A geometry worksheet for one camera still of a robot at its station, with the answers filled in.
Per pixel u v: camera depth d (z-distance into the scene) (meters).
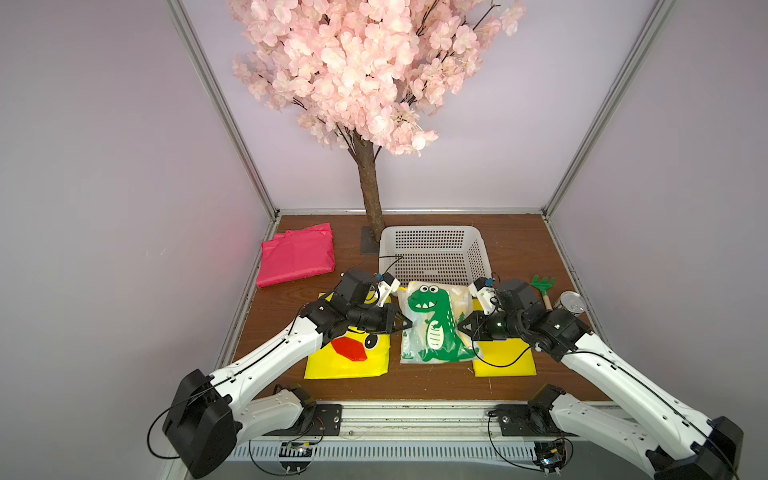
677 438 0.39
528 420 0.67
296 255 1.03
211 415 0.38
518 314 0.55
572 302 0.89
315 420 0.72
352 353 0.83
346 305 0.60
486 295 0.68
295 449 0.72
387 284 0.71
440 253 1.07
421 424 0.74
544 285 0.98
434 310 0.74
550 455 0.71
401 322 0.72
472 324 0.64
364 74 0.48
